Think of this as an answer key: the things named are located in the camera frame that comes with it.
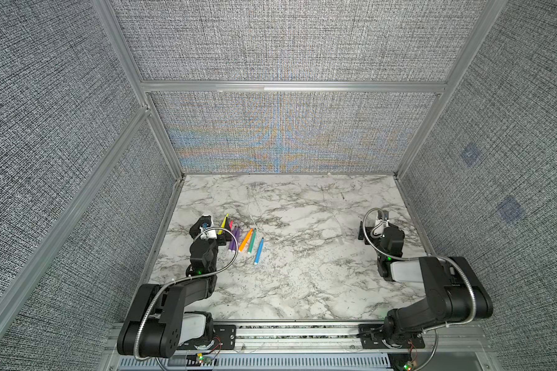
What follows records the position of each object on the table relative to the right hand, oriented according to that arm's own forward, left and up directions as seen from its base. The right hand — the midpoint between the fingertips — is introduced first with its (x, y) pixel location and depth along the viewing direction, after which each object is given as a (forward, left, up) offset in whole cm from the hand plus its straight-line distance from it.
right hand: (374, 217), depth 92 cm
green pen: (-6, +49, -8) cm, 50 cm away
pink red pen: (+2, +59, -9) cm, 60 cm away
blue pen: (-11, +46, -8) cm, 48 cm away
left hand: (-3, +62, +7) cm, 63 cm away
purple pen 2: (-3, +56, -8) cm, 57 cm away
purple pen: (-5, +57, -8) cm, 58 cm away
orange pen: (-5, +52, -8) cm, 53 cm away
